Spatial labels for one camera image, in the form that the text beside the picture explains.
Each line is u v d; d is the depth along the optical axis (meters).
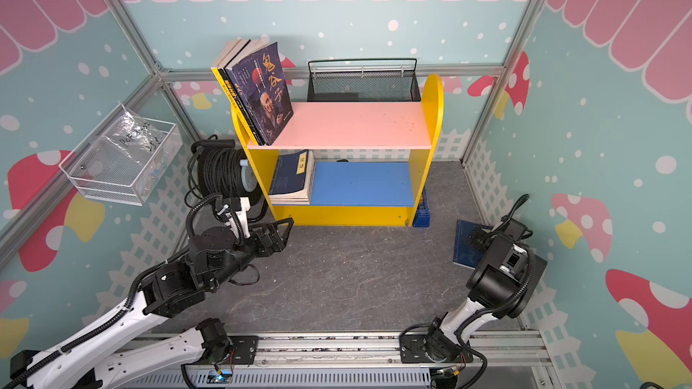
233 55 0.57
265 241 0.56
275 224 0.57
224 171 0.87
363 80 0.92
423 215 0.95
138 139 0.74
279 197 0.87
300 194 0.85
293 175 0.89
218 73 0.55
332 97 0.93
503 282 0.48
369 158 1.25
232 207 0.56
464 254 0.92
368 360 0.74
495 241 0.61
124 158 0.72
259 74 0.61
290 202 0.88
